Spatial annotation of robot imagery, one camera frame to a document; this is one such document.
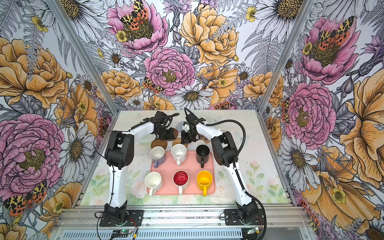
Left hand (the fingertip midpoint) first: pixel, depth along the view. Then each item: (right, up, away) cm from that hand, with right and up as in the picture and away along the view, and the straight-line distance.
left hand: (173, 140), depth 101 cm
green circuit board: (-20, -40, -30) cm, 54 cm away
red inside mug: (+6, -20, -16) cm, 26 cm away
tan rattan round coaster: (+3, -1, +3) cm, 4 cm away
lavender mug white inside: (-9, -8, -6) cm, 13 cm away
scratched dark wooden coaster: (0, +4, +6) cm, 8 cm away
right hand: (+6, -3, -1) cm, 7 cm away
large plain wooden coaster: (-10, -1, -1) cm, 10 cm away
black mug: (+19, -8, -7) cm, 22 cm away
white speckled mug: (+4, -7, -5) cm, 10 cm away
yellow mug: (+20, -21, -16) cm, 33 cm away
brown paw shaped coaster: (+22, 0, +4) cm, 23 cm away
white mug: (-9, -20, -17) cm, 28 cm away
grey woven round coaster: (+2, +9, +11) cm, 14 cm away
